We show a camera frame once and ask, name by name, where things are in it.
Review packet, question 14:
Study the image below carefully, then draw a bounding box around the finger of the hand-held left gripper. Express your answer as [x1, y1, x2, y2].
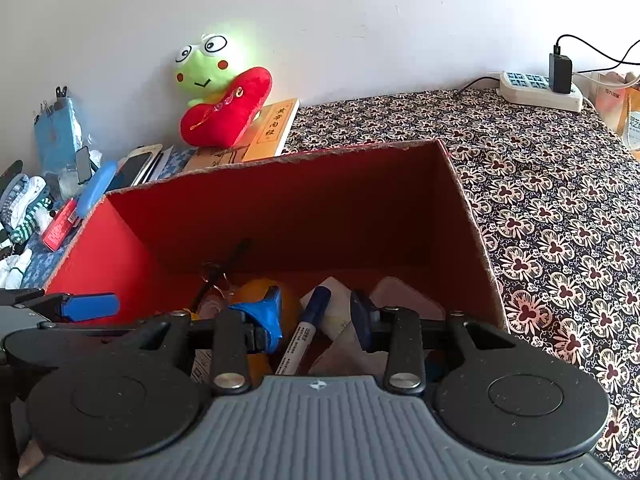
[15, 291, 121, 323]

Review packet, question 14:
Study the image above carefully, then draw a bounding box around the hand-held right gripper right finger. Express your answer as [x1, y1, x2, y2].
[349, 289, 576, 395]

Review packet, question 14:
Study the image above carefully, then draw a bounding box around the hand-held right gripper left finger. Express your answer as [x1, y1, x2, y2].
[27, 285, 284, 396]

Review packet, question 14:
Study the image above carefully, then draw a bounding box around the orange wooden gourd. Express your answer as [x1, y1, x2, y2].
[235, 277, 302, 378]

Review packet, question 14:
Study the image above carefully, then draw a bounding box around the white paper packet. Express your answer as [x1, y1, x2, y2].
[317, 275, 386, 376]

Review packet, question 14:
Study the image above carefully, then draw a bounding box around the blue capped marker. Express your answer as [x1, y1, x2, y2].
[275, 286, 332, 376]

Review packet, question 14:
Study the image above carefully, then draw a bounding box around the keyring with black strap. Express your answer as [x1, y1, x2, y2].
[189, 238, 252, 318]

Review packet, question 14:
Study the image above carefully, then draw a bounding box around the red cardboard box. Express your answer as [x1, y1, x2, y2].
[44, 139, 510, 386]

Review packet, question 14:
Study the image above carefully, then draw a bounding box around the red pack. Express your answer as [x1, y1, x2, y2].
[42, 197, 84, 252]

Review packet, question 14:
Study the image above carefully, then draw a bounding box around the pile of socks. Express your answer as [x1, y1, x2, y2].
[0, 172, 56, 286]

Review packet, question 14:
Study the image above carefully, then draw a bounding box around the blue glasses case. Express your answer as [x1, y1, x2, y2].
[75, 161, 119, 211]

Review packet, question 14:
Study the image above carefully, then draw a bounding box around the dark screen smartphone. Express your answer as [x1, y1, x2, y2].
[107, 151, 155, 193]

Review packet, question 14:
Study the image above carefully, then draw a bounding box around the small dark device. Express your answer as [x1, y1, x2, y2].
[75, 146, 94, 184]

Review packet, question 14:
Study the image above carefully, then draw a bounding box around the dark green case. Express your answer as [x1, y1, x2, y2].
[0, 160, 24, 192]

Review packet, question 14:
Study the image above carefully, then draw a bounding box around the brown paper book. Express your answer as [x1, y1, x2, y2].
[185, 144, 251, 172]

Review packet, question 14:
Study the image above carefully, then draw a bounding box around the blue packet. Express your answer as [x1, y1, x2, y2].
[34, 97, 86, 181]

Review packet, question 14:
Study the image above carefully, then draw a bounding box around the yellow book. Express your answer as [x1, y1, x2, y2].
[240, 98, 301, 162]

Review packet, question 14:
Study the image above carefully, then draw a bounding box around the green frog plush with heart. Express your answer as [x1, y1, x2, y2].
[175, 34, 273, 149]

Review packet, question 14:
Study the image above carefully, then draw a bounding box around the floral patterned blanket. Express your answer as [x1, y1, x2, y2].
[284, 89, 640, 476]

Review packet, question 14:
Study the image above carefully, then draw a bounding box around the white power strip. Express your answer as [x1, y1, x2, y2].
[500, 71, 585, 112]

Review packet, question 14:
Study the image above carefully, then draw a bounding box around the black charger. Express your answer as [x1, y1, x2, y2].
[548, 45, 574, 95]

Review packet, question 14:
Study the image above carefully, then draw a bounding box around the orange paper bag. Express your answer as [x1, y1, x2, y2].
[592, 71, 640, 153]

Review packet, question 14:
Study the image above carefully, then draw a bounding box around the power strip cord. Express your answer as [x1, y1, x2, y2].
[457, 76, 502, 97]

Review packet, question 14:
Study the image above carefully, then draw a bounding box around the black charger cable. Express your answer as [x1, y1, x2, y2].
[552, 34, 640, 68]

